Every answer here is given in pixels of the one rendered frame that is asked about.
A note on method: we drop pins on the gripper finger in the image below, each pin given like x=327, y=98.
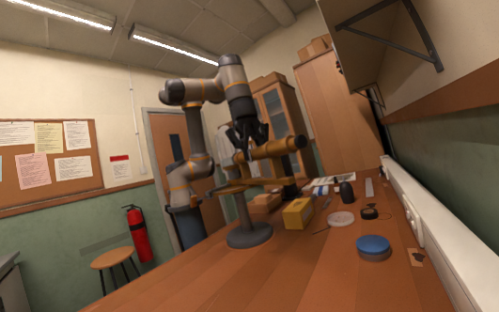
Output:
x=260, y=132
x=237, y=140

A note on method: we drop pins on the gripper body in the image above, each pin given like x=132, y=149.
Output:
x=244, y=112

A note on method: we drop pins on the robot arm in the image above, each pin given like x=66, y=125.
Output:
x=195, y=130

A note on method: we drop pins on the open brown box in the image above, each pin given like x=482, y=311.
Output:
x=264, y=202

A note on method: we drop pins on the blue and white small box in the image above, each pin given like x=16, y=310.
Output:
x=320, y=190

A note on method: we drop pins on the yellow box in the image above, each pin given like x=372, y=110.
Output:
x=296, y=214

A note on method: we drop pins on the brown cardboard box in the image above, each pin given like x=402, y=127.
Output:
x=314, y=46

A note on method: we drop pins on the black rounded cover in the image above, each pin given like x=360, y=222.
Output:
x=347, y=192

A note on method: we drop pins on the white lab coat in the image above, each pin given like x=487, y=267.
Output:
x=223, y=147

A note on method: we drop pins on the brass tube with black end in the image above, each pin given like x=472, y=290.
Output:
x=275, y=146

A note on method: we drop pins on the wooden glass-door cabinet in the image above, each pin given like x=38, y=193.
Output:
x=280, y=108

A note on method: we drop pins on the tall wooden cupboard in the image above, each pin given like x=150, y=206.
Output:
x=340, y=121

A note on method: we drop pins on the white paper sheet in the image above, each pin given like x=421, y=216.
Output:
x=333, y=178

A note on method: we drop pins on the long ceiling light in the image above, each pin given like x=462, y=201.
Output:
x=62, y=14
x=173, y=46

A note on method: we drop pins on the grey small tool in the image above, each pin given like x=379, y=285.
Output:
x=326, y=202

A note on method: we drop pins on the thin dark rod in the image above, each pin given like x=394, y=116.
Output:
x=321, y=230

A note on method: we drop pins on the white round dish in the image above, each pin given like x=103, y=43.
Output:
x=341, y=218

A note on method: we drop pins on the white sign with red bar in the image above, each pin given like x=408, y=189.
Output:
x=121, y=169

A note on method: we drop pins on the grey ruler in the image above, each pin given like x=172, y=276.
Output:
x=369, y=187

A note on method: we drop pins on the small black plug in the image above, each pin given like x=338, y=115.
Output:
x=382, y=171

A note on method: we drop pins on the red fire extinguisher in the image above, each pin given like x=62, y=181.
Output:
x=140, y=234

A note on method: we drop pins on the blue lidded round tin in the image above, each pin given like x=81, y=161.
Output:
x=373, y=246

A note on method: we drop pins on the wooden round stool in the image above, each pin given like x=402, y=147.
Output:
x=112, y=257

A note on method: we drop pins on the brown tag with dark mark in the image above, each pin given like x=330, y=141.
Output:
x=416, y=257

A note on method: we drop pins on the cork notice board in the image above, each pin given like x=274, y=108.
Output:
x=37, y=190

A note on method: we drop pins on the black tube support post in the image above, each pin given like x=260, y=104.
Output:
x=290, y=188

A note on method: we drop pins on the brown door with grey frame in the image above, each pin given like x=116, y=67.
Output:
x=162, y=147

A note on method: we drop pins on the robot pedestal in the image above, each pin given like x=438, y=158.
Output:
x=190, y=227

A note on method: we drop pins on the white wall conduit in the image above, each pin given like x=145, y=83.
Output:
x=135, y=125

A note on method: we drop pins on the wall shelf with black brackets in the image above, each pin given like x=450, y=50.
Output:
x=361, y=43

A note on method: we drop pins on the white wall socket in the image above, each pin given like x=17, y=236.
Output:
x=413, y=218

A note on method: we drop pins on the white wall trunking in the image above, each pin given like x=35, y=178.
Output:
x=457, y=255

